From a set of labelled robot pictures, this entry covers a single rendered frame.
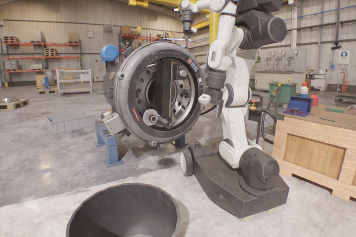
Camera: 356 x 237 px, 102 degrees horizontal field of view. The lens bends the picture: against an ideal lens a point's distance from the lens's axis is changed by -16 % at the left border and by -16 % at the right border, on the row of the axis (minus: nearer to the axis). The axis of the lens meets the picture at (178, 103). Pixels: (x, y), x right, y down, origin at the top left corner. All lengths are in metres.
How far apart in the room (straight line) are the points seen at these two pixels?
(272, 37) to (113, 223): 0.99
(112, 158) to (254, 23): 1.39
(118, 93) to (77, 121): 1.62
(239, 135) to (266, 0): 0.75
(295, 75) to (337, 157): 5.73
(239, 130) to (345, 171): 0.71
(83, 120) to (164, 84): 1.74
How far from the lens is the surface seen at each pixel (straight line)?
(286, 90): 4.21
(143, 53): 1.12
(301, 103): 1.56
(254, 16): 0.92
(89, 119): 2.70
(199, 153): 1.26
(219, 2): 0.82
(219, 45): 0.78
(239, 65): 1.02
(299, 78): 7.20
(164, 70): 1.16
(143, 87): 1.25
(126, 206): 0.73
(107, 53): 1.78
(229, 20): 0.82
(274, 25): 0.87
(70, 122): 2.63
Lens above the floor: 0.76
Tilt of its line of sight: 10 degrees down
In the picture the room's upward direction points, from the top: straight up
